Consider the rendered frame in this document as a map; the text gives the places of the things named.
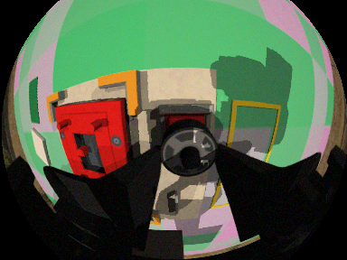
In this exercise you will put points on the yellow rectangular outline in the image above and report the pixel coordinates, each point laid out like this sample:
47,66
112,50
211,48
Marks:
235,104

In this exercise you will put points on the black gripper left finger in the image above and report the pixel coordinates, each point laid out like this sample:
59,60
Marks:
124,198

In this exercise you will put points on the dark green flat square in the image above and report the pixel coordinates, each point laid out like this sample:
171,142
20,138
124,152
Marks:
34,111

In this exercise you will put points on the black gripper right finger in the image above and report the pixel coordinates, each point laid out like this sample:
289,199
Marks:
255,189

